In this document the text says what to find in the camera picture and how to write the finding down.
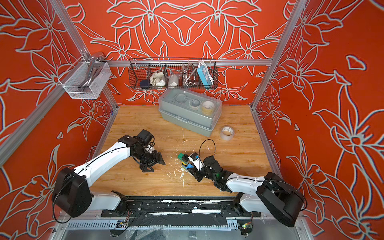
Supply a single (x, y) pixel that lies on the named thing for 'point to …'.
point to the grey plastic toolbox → (197, 111)
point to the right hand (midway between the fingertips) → (187, 168)
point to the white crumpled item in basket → (157, 79)
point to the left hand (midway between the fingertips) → (161, 165)
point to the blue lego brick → (189, 166)
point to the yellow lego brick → (184, 163)
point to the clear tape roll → (229, 128)
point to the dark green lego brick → (180, 156)
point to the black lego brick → (185, 158)
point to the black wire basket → (173, 73)
